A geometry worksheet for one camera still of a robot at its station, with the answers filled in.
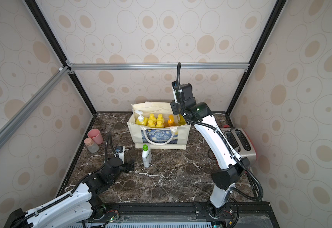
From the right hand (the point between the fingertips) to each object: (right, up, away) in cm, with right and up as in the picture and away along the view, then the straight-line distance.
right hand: (185, 100), depth 74 cm
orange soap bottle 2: (-14, -9, +14) cm, 21 cm away
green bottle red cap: (-1, -11, +7) cm, 13 cm away
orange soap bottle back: (-19, -8, +14) cm, 25 cm away
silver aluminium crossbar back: (-19, +40, +52) cm, 68 cm away
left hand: (-30, -31, +7) cm, 44 cm away
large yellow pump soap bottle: (-25, -10, +11) cm, 29 cm away
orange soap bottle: (-20, -13, +11) cm, 26 cm away
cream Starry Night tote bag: (-4, -20, +12) cm, 24 cm away
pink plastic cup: (-60, -19, +23) cm, 67 cm away
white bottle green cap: (-21, -31, +6) cm, 38 cm away
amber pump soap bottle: (-8, -11, +12) cm, 18 cm away
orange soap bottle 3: (-14, -13, +10) cm, 22 cm away
